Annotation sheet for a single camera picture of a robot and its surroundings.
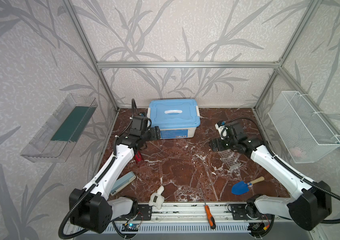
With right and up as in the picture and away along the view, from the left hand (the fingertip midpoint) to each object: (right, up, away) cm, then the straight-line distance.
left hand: (155, 126), depth 81 cm
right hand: (+33, -6, +1) cm, 34 cm away
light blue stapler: (-17, -30, -2) cm, 35 cm away
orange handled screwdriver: (+28, -44, -11) cm, 53 cm away
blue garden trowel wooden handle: (+48, -35, +2) cm, 59 cm away
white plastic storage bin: (+11, -5, +15) cm, 19 cm away
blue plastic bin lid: (+11, +8, +12) cm, 18 cm away
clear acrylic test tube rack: (+45, -21, +11) cm, 51 cm away
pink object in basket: (+71, -12, -9) cm, 72 cm away
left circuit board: (-11, -49, -10) cm, 51 cm away
